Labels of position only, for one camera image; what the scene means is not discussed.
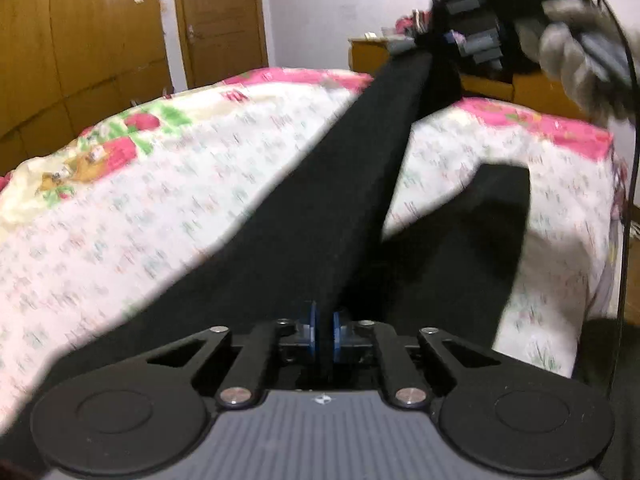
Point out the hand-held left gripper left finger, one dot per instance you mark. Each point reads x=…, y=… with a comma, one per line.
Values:
x=312, y=327

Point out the floral printed blanket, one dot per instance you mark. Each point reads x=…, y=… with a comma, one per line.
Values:
x=150, y=185

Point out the wooden door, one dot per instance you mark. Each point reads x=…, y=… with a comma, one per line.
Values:
x=220, y=10

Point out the pink cloth bundle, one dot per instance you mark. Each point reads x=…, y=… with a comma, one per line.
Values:
x=407, y=22

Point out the person's right hand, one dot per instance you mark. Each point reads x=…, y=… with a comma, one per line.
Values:
x=555, y=55

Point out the wooden wardrobe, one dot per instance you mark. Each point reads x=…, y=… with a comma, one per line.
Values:
x=75, y=35

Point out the black pants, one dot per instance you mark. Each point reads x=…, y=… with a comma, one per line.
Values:
x=340, y=185

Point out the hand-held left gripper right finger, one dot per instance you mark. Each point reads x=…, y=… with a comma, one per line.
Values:
x=337, y=332

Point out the wooden cabinet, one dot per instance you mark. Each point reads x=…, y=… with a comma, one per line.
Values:
x=530, y=92

